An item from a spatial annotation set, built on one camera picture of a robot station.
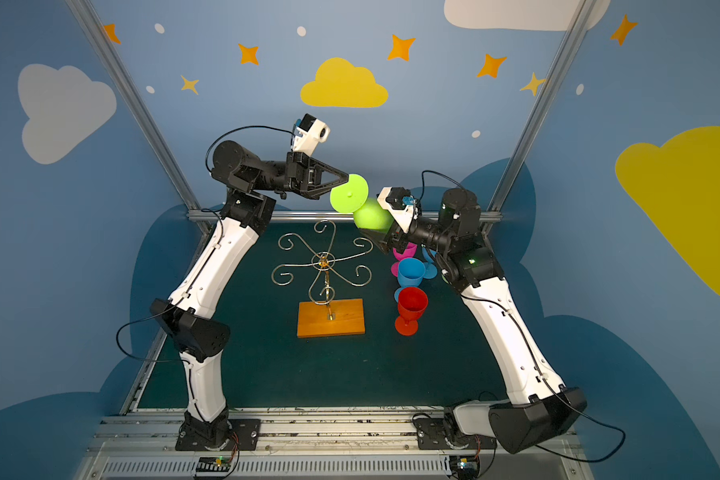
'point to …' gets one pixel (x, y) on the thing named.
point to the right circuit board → (464, 466)
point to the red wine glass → (412, 304)
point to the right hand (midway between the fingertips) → (375, 207)
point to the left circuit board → (213, 464)
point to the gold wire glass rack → (326, 262)
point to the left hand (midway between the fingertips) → (343, 177)
